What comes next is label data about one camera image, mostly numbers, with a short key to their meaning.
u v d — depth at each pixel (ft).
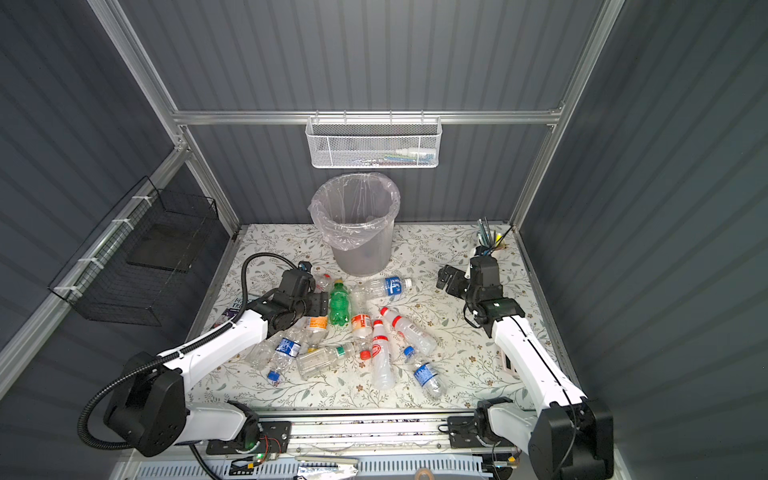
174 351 1.50
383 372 2.59
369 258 3.45
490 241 3.44
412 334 2.84
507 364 2.69
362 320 2.90
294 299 2.20
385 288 3.17
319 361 2.84
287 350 2.77
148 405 1.36
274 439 2.37
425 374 2.58
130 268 2.38
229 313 3.07
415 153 2.99
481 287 2.01
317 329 2.91
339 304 3.05
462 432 2.42
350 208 3.53
